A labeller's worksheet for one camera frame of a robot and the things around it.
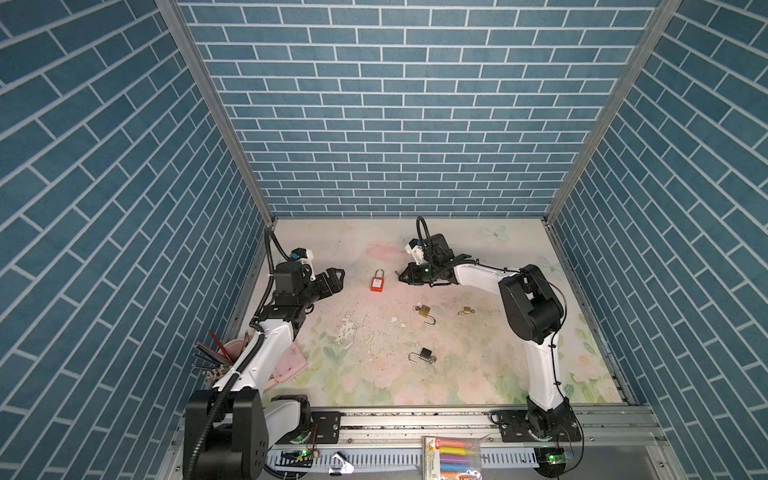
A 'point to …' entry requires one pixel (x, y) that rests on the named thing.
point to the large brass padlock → (424, 311)
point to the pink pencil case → (288, 364)
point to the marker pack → (451, 458)
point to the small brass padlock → (466, 311)
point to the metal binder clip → (340, 465)
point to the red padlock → (377, 284)
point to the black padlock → (425, 355)
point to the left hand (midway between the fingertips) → (335, 274)
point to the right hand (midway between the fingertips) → (398, 275)
